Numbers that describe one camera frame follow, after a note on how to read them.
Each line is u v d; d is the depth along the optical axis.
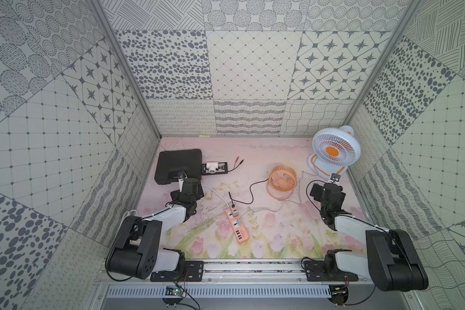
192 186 0.72
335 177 0.78
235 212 0.84
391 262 0.42
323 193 0.73
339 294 0.73
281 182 0.91
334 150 0.87
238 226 0.84
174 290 0.70
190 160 1.08
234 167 1.06
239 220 0.84
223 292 0.70
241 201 0.93
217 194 0.95
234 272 0.76
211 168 1.01
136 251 0.43
